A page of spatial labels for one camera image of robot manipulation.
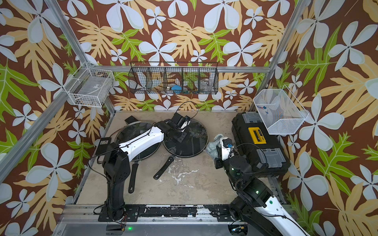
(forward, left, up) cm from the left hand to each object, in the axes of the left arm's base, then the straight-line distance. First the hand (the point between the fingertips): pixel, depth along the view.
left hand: (183, 132), depth 90 cm
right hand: (-18, -16, +13) cm, 27 cm away
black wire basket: (+33, +7, +17) cm, 38 cm away
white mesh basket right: (+6, -57, +12) cm, 58 cm away
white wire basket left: (+18, +56, +20) cm, 62 cm away
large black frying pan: (+12, +45, -18) cm, 50 cm away
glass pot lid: (-25, +15, +21) cm, 35 cm away
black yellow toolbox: (-8, -40, +4) cm, 41 cm away
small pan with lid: (-17, +8, -6) cm, 19 cm away
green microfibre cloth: (-19, -14, +14) cm, 27 cm away
